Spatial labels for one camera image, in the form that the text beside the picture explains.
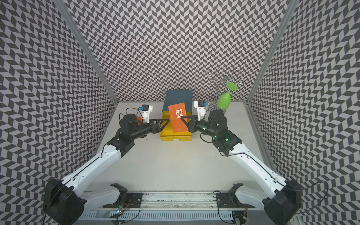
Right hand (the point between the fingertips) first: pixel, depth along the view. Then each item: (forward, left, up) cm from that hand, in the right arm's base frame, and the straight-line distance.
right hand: (181, 121), depth 67 cm
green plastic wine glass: (+21, -26, -9) cm, 35 cm away
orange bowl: (+1, +20, +1) cm, 20 cm away
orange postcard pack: (+4, +2, +3) cm, 5 cm away
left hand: (+4, +8, -5) cm, 10 cm away
